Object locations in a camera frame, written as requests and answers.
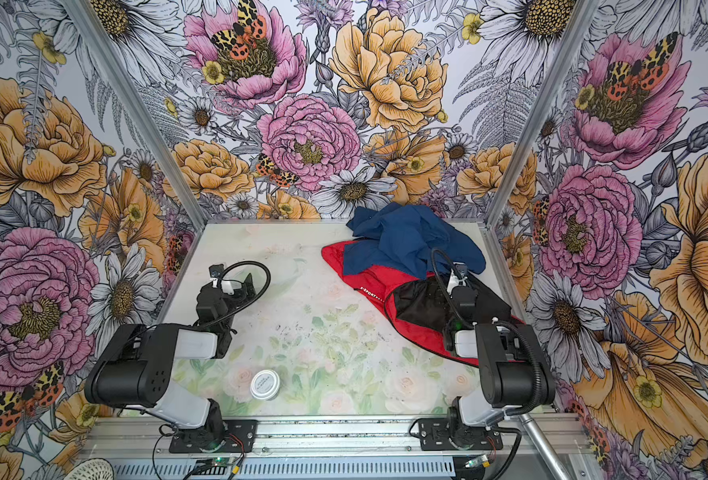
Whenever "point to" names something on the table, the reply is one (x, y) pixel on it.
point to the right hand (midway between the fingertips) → (449, 285)
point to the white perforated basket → (91, 469)
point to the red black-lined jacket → (417, 307)
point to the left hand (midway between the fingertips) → (237, 283)
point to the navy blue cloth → (402, 238)
